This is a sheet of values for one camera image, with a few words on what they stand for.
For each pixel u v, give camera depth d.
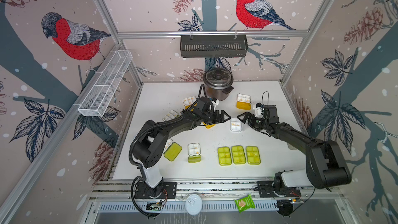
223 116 0.78
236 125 0.97
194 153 0.85
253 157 0.84
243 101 1.08
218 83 0.99
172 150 0.86
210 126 0.95
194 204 0.66
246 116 0.81
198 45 1.07
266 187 0.74
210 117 0.76
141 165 0.50
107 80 0.80
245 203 0.68
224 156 0.83
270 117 0.71
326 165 0.43
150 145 0.47
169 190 0.74
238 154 0.84
